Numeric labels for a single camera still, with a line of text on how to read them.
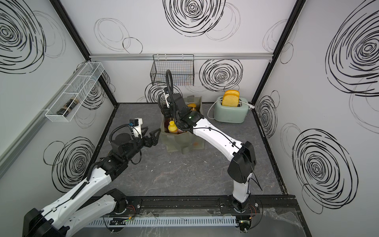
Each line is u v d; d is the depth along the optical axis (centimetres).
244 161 43
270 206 74
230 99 96
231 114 100
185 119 57
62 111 66
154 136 66
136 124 63
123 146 54
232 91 95
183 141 85
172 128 80
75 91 73
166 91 64
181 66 96
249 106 98
